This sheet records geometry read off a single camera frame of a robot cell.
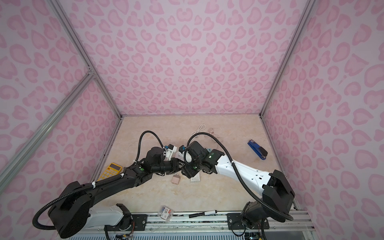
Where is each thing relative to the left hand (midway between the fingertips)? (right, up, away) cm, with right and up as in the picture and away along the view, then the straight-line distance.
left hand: (189, 167), depth 75 cm
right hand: (-2, 0, +2) cm, 3 cm away
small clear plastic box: (-12, -23, -1) cm, 26 cm away
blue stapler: (+45, +5, +22) cm, 50 cm away
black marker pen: (+8, -23, 0) cm, 24 cm away
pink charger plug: (-9, -9, +11) cm, 17 cm away
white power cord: (+7, +21, +35) cm, 41 cm away
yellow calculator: (-48, -5, +15) cm, 50 cm away
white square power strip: (-4, +7, -3) cm, 9 cm away
